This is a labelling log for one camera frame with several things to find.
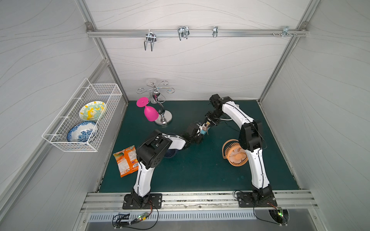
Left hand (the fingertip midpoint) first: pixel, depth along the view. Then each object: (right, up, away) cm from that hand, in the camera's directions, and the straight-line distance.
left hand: (201, 133), depth 98 cm
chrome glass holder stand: (-27, +11, +10) cm, 31 cm away
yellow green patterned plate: (-57, +16, -28) cm, 65 cm away
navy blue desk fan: (-20, -10, -14) cm, 26 cm away
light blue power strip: (+2, +1, 0) cm, 2 cm away
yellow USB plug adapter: (+4, +7, -3) cm, 9 cm away
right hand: (+2, +8, -1) cm, 8 cm away
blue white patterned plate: (-56, +6, -36) cm, 67 cm away
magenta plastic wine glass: (-33, +14, -8) cm, 37 cm away
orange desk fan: (+18, -9, -16) cm, 25 cm away
